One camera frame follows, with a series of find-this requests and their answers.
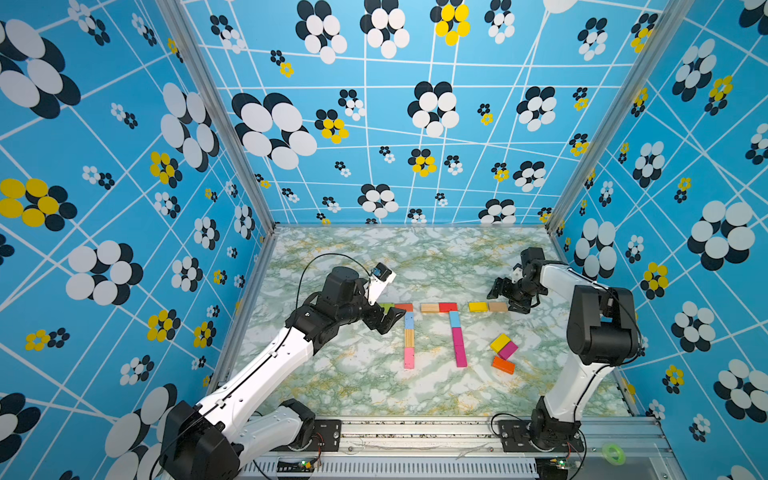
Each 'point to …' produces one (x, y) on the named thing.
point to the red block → (446, 307)
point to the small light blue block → (455, 319)
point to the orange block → (503, 365)
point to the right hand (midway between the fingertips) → (503, 300)
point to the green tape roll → (614, 454)
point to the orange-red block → (409, 307)
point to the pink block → (410, 357)
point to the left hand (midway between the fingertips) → (395, 297)
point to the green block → (387, 306)
